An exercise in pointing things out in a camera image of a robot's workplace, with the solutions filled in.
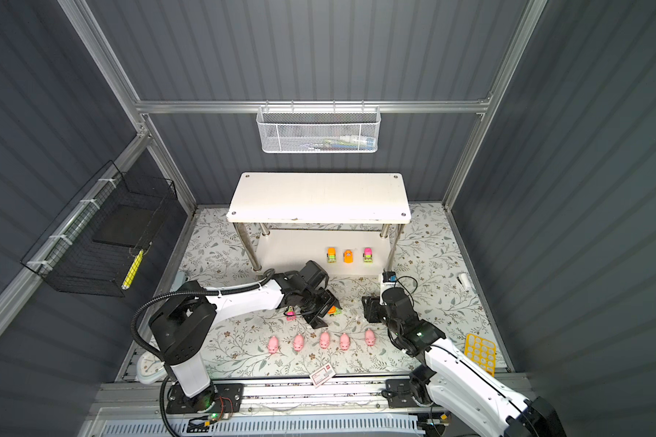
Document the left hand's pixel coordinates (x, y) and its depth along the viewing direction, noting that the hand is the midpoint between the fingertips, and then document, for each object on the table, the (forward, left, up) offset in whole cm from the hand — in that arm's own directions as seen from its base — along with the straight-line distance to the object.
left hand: (343, 314), depth 83 cm
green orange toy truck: (-1, +3, +6) cm, 6 cm away
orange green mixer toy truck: (+20, +2, +3) cm, 21 cm away
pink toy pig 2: (-6, +14, -4) cm, 16 cm away
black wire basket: (+14, +66, +22) cm, 71 cm away
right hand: (+3, -9, +3) cm, 10 cm away
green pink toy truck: (+19, -10, +3) cm, 22 cm away
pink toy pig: (-7, +22, -4) cm, 23 cm away
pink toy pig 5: (-6, -8, -4) cm, 11 cm away
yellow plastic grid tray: (-13, -41, -4) cm, 43 cm away
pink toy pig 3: (-6, +6, -4) cm, 10 cm away
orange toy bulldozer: (+19, -3, +3) cm, 20 cm away
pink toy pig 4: (-7, 0, -5) cm, 8 cm away
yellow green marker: (+6, +54, +22) cm, 58 cm away
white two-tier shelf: (+43, -6, -5) cm, 43 cm away
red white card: (-16, +7, -5) cm, 18 cm away
